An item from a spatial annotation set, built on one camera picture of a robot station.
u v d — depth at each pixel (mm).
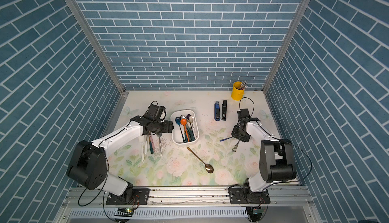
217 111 1077
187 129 966
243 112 760
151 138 937
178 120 1010
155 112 695
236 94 1118
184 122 990
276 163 450
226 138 943
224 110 1077
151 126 653
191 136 938
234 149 905
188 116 1027
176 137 937
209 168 826
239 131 783
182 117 1018
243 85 1023
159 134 951
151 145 911
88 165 428
